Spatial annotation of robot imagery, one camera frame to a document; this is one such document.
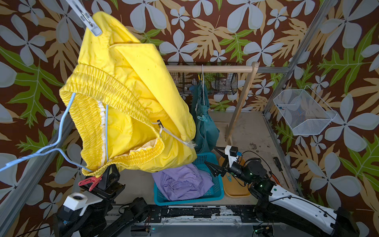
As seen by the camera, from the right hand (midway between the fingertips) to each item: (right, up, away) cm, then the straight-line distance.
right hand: (209, 154), depth 66 cm
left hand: (-32, +4, -27) cm, 42 cm away
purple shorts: (-13, -16, +10) cm, 23 cm away
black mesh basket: (+12, +43, +34) cm, 57 cm away
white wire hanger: (0, +43, +35) cm, 55 cm away
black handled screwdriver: (+46, -10, +25) cm, 53 cm away
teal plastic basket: (+5, -23, +13) cm, 27 cm away
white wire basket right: (+57, +21, +17) cm, 63 cm away
